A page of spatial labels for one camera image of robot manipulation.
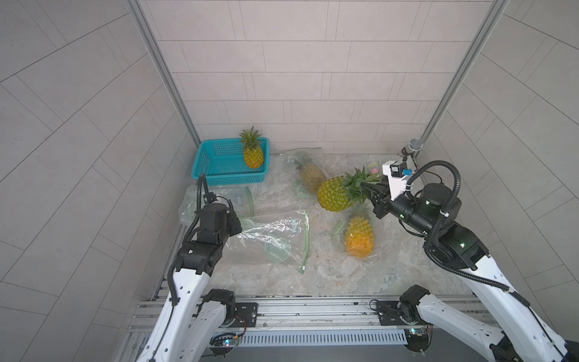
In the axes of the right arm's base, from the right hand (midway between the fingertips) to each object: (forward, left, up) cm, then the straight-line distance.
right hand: (362, 184), depth 61 cm
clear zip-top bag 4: (+33, +17, -30) cm, 48 cm away
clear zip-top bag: (+22, +44, -33) cm, 59 cm away
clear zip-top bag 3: (0, +3, -29) cm, 29 cm away
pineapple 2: (-4, -3, -27) cm, 27 cm away
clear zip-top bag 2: (-4, +26, -22) cm, 34 cm away
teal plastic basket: (+43, +55, -31) cm, 76 cm away
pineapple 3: (+26, +12, -25) cm, 38 cm away
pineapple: (+1, +6, -5) cm, 8 cm away
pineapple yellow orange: (+40, +38, -24) cm, 60 cm away
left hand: (+4, +39, -17) cm, 43 cm away
